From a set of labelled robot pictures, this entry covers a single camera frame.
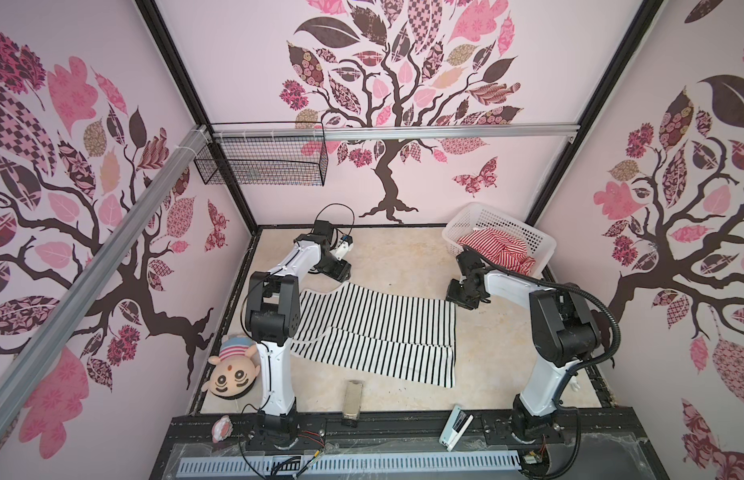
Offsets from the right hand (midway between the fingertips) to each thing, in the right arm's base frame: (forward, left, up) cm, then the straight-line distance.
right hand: (450, 295), depth 98 cm
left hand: (+7, +38, +4) cm, 39 cm away
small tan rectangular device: (-32, +32, +2) cm, 45 cm away
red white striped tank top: (+17, -22, +3) cm, 28 cm away
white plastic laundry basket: (+34, -13, +5) cm, 36 cm away
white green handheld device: (-39, +6, +1) cm, 39 cm away
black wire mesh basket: (+56, +71, +16) cm, 92 cm away
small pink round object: (-39, +63, +4) cm, 74 cm away
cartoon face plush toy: (-26, +62, +8) cm, 68 cm away
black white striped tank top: (-15, +16, -1) cm, 22 cm away
